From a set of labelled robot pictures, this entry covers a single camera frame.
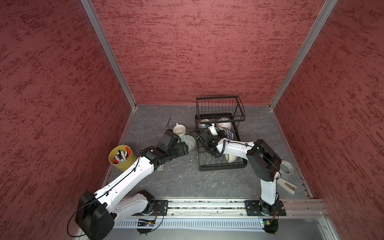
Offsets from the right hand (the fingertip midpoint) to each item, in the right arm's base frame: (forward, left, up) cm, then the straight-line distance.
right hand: (222, 134), depth 92 cm
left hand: (-13, +25, +4) cm, 28 cm away
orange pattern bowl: (-1, -4, +1) cm, 4 cm away
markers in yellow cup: (-13, +60, 0) cm, 61 cm away
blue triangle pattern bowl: (+9, -4, -3) cm, 11 cm away
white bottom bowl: (-16, -2, 0) cm, 16 cm away
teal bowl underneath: (-1, +21, -5) cm, 22 cm away
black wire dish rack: (+24, -7, -6) cm, 26 cm away
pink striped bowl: (+13, +10, -1) cm, 16 cm away
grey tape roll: (-18, -38, -11) cm, 44 cm away
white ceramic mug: (+8, +27, -4) cm, 29 cm away
